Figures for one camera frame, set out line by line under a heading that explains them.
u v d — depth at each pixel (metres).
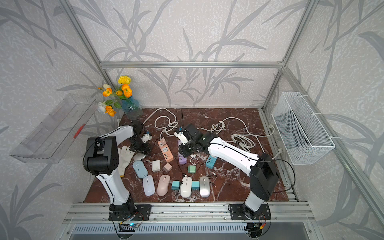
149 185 0.81
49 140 0.65
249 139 0.99
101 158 0.52
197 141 0.59
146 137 0.92
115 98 1.12
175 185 0.81
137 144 0.84
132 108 1.05
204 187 0.80
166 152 0.93
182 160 0.89
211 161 0.89
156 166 0.88
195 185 0.81
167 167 0.87
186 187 0.79
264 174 0.43
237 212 0.73
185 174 0.86
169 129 1.02
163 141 0.93
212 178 0.85
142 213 0.72
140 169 0.85
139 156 0.93
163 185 0.81
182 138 0.72
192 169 0.87
